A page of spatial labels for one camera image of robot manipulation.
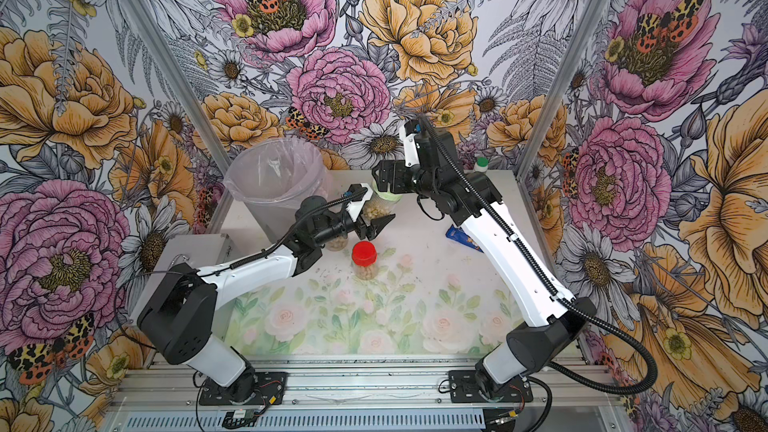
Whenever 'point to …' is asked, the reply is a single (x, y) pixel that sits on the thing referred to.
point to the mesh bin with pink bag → (272, 176)
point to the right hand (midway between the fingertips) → (387, 178)
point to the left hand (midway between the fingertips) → (384, 208)
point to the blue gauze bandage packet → (459, 235)
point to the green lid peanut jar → (380, 204)
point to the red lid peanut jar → (364, 257)
